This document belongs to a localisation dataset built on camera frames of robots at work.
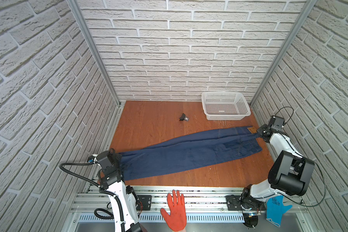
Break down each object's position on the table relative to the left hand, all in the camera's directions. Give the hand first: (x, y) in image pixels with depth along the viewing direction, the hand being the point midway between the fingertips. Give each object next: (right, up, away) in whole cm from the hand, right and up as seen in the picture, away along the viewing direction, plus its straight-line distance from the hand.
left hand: (113, 152), depth 79 cm
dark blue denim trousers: (+44, -3, +13) cm, 46 cm away
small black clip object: (+41, +19, +29) cm, 53 cm away
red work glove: (+36, -31, -11) cm, 48 cm away
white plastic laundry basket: (+76, +29, +38) cm, 90 cm away
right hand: (+91, +12, +10) cm, 93 cm away
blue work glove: (+86, -27, -8) cm, 91 cm away
